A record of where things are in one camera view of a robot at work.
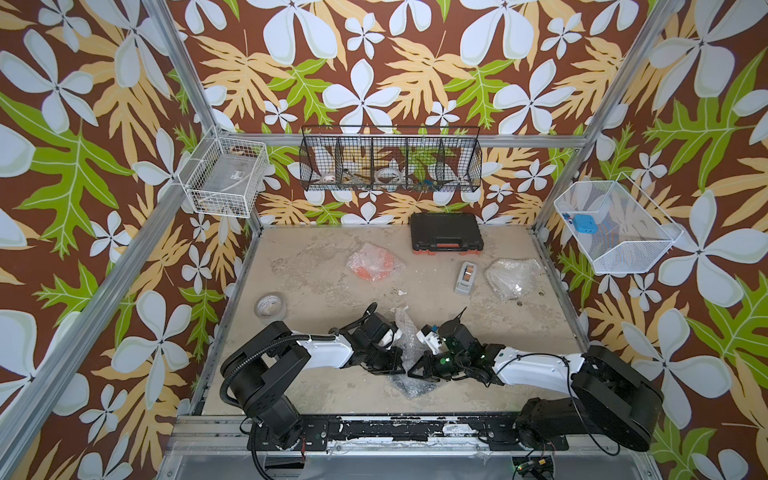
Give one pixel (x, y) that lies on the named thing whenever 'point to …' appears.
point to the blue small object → (585, 224)
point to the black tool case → (432, 233)
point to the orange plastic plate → (374, 265)
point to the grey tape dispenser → (466, 278)
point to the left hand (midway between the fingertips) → (406, 370)
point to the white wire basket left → (225, 175)
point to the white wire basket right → (620, 228)
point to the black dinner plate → (411, 387)
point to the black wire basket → (385, 158)
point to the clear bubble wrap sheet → (399, 264)
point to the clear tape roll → (270, 307)
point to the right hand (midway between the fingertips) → (406, 375)
